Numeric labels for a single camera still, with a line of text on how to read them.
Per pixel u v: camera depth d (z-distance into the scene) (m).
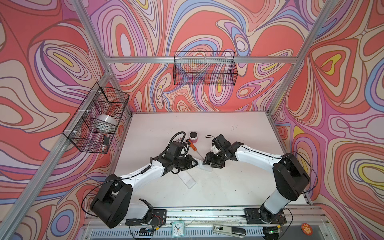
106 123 0.70
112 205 0.42
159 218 0.73
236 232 0.65
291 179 0.45
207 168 0.82
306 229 0.70
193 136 0.99
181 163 0.71
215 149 0.75
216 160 0.76
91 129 0.73
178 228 0.69
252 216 0.73
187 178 0.85
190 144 0.99
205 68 0.96
